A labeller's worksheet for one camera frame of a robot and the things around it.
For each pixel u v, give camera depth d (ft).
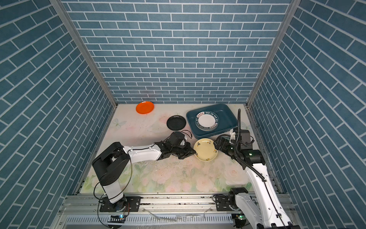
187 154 2.53
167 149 2.27
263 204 1.35
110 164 1.59
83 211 2.38
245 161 1.63
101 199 2.42
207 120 3.47
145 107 3.88
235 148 1.83
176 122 3.49
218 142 2.26
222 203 2.42
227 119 3.65
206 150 2.89
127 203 2.37
